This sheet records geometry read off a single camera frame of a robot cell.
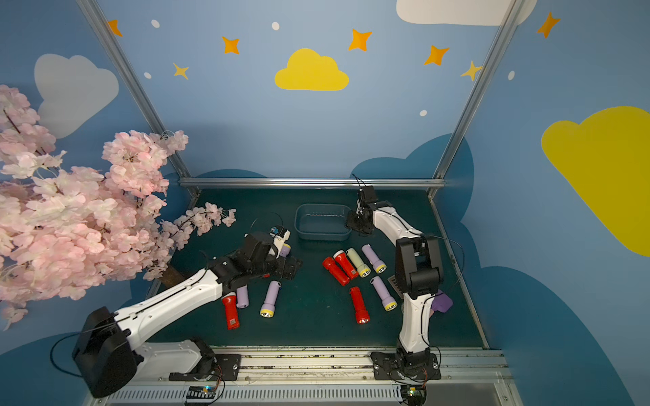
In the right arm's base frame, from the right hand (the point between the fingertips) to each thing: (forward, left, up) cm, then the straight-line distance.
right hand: (353, 222), depth 100 cm
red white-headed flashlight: (-36, +41, -6) cm, 55 cm away
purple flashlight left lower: (-34, +28, -5) cm, 44 cm away
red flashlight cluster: (-17, +8, -5) cm, 19 cm away
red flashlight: (-31, -3, -7) cm, 32 cm away
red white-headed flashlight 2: (-14, +4, -5) cm, 15 cm away
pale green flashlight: (-18, -4, -5) cm, 19 cm away
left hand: (-21, +21, +8) cm, 31 cm away
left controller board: (-58, +44, -10) cm, 73 cm away
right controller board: (-55, -19, -11) cm, 59 cm away
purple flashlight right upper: (-16, -10, -5) cm, 20 cm away
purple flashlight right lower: (-30, -13, -5) cm, 33 cm away
